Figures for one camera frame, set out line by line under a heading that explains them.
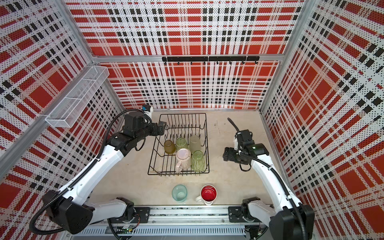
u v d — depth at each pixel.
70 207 0.37
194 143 0.89
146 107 0.65
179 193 0.80
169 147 0.91
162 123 0.68
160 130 0.69
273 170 0.47
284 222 0.37
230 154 0.70
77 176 0.43
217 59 0.88
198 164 0.86
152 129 0.68
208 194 0.82
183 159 0.79
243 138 0.61
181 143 0.96
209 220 0.73
